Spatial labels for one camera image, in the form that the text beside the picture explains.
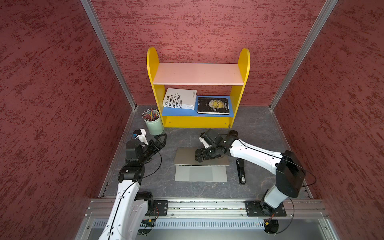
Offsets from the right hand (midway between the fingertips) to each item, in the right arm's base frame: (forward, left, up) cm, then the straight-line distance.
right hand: (202, 160), depth 82 cm
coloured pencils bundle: (+29, +33, +7) cm, 44 cm away
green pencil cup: (+25, +31, -1) cm, 40 cm away
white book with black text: (+41, +15, +10) cm, 44 cm away
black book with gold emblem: (+36, -6, +7) cm, 37 cm away
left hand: (+6, +21, +12) cm, 25 cm away
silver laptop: (-2, +9, -8) cm, 12 cm away
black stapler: (-4, -22, -7) cm, 24 cm away
